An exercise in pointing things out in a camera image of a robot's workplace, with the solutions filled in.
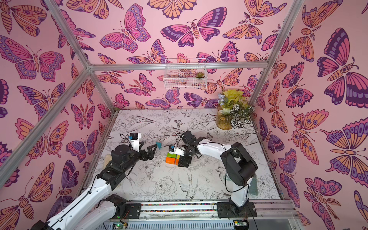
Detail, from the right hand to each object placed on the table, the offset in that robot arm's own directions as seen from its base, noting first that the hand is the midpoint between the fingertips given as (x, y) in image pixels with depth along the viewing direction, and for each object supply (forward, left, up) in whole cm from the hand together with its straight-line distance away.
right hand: (181, 155), depth 91 cm
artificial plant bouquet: (+21, -32, +21) cm, 44 cm away
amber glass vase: (+25, -28, +4) cm, 38 cm away
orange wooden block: (-3, +7, 0) cm, 8 cm away
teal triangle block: (+10, +17, -3) cm, 20 cm away
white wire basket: (+44, -2, +31) cm, 54 cm away
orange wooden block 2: (-4, +3, -1) cm, 5 cm away
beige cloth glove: (-2, +48, -1) cm, 48 cm away
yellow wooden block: (-1, +2, 0) cm, 3 cm away
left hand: (-1, +16, +16) cm, 23 cm away
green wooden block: (0, +5, 0) cm, 5 cm away
